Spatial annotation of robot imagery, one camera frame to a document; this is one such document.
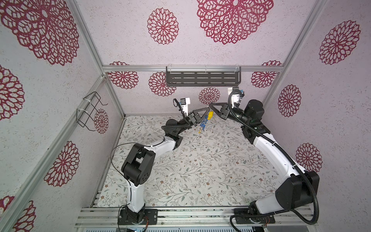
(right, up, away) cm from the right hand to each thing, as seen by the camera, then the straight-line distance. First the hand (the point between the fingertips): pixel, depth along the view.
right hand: (210, 103), depth 66 cm
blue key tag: (-1, -8, +14) cm, 16 cm away
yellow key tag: (+1, -5, +6) cm, 8 cm away
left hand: (0, -3, +3) cm, 5 cm away
